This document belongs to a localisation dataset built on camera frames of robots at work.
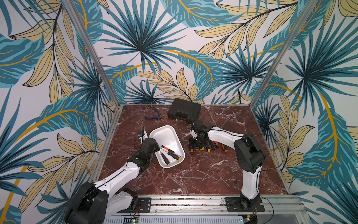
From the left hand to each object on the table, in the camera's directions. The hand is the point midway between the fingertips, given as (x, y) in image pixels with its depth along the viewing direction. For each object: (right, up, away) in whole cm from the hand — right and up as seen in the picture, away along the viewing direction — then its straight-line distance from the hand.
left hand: (154, 142), depth 87 cm
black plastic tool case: (+20, +21, +26) cm, 39 cm away
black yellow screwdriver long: (+35, -7, +6) cm, 36 cm away
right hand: (+23, -5, +7) cm, 25 cm away
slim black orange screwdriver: (+10, -6, +2) cm, 12 cm away
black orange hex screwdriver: (+33, +3, -22) cm, 40 cm away
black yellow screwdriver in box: (+7, -10, -1) cm, 13 cm away
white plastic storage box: (+7, +3, +4) cm, 9 cm away
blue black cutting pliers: (-1, +17, +25) cm, 30 cm away
